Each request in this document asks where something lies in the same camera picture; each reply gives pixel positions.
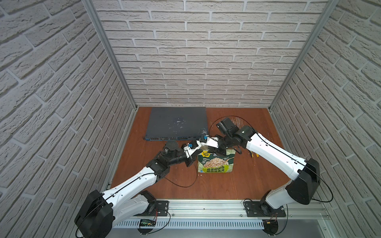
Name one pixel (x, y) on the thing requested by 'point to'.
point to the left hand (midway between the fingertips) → (200, 145)
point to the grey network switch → (175, 123)
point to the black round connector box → (270, 226)
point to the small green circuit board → (148, 222)
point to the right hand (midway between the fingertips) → (207, 151)
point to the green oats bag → (211, 163)
